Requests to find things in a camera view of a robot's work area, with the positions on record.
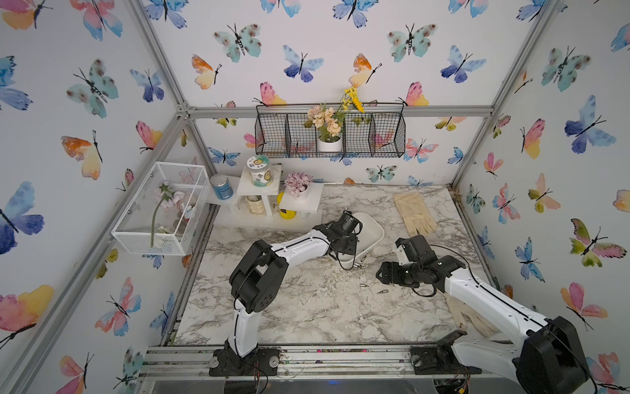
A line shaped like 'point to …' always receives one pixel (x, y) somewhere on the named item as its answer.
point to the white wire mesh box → (163, 217)
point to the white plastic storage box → (372, 233)
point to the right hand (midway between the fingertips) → (388, 274)
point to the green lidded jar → (261, 173)
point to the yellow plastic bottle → (285, 213)
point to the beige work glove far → (414, 213)
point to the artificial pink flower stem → (168, 199)
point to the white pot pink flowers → (298, 183)
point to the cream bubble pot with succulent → (255, 204)
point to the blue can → (221, 186)
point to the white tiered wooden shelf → (267, 208)
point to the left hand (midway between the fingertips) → (352, 241)
